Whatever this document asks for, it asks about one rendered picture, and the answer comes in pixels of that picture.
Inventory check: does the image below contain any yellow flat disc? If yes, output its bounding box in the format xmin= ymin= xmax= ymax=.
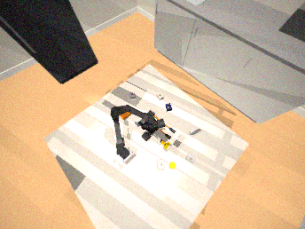
xmin=169 ymin=162 xmax=176 ymax=169

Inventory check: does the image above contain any yellow flat bar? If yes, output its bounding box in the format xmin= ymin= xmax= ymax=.
xmin=120 ymin=112 xmax=131 ymax=120

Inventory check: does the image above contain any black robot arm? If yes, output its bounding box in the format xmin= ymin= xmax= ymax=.
xmin=110 ymin=105 xmax=166 ymax=160

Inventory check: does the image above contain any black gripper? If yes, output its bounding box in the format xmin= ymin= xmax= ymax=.
xmin=141 ymin=127 xmax=158 ymax=141

